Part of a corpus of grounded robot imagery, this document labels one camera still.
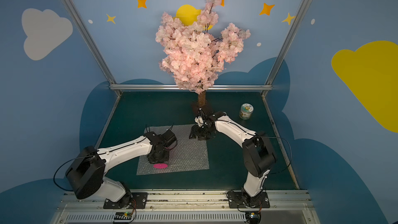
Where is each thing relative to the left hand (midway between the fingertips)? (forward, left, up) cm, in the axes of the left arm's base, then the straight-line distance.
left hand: (164, 158), depth 84 cm
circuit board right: (-25, -46, -6) cm, 53 cm away
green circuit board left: (-27, +17, -7) cm, 32 cm away
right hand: (+11, -17, +6) cm, 21 cm away
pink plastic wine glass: (-4, +1, -1) cm, 4 cm away
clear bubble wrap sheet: (+4, -14, -4) cm, 15 cm away
